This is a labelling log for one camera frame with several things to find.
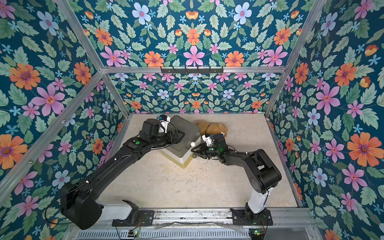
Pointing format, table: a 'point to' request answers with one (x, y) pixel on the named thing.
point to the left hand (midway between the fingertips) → (180, 134)
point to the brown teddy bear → (212, 128)
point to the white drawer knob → (193, 144)
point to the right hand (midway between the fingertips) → (193, 151)
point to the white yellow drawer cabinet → (182, 162)
